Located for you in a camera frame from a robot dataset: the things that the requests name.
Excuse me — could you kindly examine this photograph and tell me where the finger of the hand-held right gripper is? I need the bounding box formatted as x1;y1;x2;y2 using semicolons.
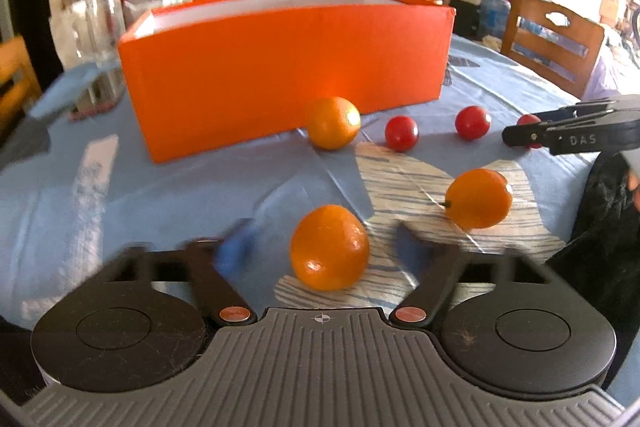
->
501;121;558;149
534;98;623;120

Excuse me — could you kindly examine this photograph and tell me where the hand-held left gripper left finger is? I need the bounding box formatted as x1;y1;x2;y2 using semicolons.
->
100;218;259;328

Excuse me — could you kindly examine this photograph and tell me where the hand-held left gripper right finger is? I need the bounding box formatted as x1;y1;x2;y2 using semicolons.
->
389;221;568;330

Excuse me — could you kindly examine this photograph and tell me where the red cherry tomato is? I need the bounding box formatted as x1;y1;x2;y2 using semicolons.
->
384;116;420;152
454;105;492;141
515;113;548;150

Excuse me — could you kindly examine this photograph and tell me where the small orange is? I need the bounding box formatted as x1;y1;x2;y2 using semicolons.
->
290;205;370;292
444;168;514;230
305;96;362;151

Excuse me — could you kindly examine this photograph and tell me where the orange cardboard box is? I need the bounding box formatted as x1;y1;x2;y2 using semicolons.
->
117;0;457;165

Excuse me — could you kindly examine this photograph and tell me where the person's right forearm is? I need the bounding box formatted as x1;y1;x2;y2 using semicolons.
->
544;151;640;360

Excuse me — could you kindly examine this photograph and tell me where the large blue water jug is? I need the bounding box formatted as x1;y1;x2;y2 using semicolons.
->
479;0;512;42

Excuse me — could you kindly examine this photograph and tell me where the smartphone with pink case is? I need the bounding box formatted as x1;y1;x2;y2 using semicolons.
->
67;99;115;122

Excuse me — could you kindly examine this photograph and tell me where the clear glass mug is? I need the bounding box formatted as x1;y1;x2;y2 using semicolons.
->
67;0;103;68

